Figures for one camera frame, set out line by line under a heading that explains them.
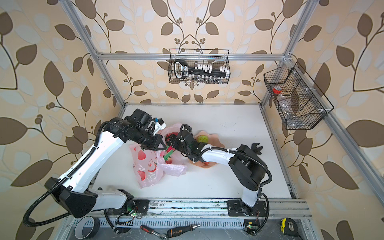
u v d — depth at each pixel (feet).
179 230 2.18
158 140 2.01
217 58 2.99
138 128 1.83
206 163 2.77
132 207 2.38
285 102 2.32
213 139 3.15
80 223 2.22
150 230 2.22
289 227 2.19
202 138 3.04
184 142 2.14
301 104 2.41
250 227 2.32
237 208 2.42
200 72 2.76
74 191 1.28
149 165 2.42
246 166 1.56
